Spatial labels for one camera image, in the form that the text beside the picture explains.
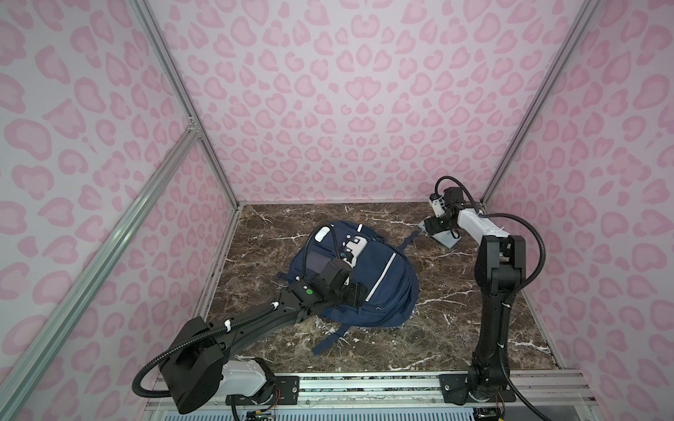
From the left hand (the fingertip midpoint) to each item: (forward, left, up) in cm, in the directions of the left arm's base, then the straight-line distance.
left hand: (361, 289), depth 81 cm
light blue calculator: (+27, -35, -11) cm, 46 cm away
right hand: (+33, -34, -7) cm, 48 cm away
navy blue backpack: (+9, -8, -3) cm, 12 cm away
